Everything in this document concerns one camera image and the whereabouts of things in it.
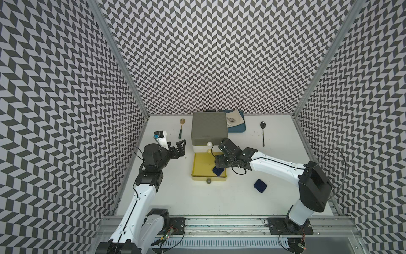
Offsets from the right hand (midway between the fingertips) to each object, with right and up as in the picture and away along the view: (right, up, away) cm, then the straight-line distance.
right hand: (221, 163), depth 85 cm
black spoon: (+31, +21, +27) cm, 46 cm away
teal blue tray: (+14, +19, +24) cm, 33 cm away
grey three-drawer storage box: (-7, +18, +4) cm, 20 cm away
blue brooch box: (-2, -6, +5) cm, 8 cm away
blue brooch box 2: (+22, -13, +2) cm, 25 cm away
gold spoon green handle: (-27, +24, +28) cm, 46 cm away
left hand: (-22, +12, -6) cm, 26 cm away
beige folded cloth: (+11, +26, +33) cm, 44 cm away
